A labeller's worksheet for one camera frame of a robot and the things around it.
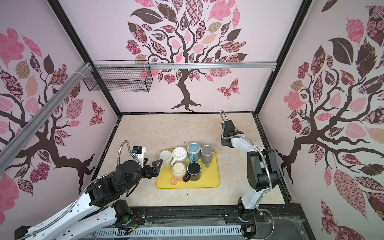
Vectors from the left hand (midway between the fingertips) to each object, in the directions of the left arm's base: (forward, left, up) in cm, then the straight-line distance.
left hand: (155, 163), depth 71 cm
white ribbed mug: (+11, -10, -12) cm, 19 cm away
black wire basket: (+55, +29, +14) cm, 63 cm away
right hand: (+23, -42, -12) cm, 50 cm away
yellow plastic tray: (0, -29, -20) cm, 35 cm away
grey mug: (+9, -26, -9) cm, 29 cm away
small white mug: (+10, -2, -13) cm, 17 cm away
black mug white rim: (0, -19, -10) cm, 21 cm away
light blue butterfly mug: (+11, -19, -9) cm, 23 cm away
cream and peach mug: (0, -11, -11) cm, 15 cm away
